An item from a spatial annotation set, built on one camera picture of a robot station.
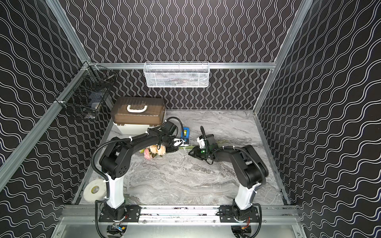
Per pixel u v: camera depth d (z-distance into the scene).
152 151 0.91
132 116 0.89
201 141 0.90
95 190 0.82
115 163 0.52
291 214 0.76
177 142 0.84
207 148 0.78
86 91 0.93
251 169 0.48
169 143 0.82
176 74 1.03
